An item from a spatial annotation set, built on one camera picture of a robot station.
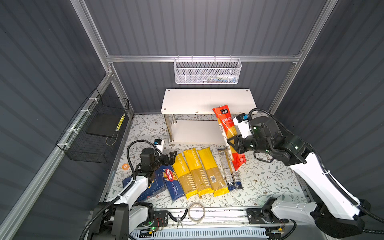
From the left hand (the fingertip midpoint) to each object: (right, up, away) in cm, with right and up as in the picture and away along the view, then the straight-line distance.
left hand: (168, 151), depth 87 cm
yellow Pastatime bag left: (+9, -13, 0) cm, 16 cm away
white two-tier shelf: (+5, +28, -8) cm, 29 cm away
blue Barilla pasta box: (-5, -17, -9) cm, 19 cm away
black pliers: (+8, -32, -13) cm, 36 cm away
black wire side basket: (-35, +10, -15) cm, 39 cm away
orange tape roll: (-28, -10, +5) cm, 30 cm away
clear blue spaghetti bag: (+37, -16, -3) cm, 40 cm away
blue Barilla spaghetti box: (+3, -17, -4) cm, 17 cm away
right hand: (+31, +8, -23) cm, 39 cm away
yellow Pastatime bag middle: (+17, -13, 0) cm, 22 cm away
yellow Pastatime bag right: (+26, -13, 0) cm, 29 cm away
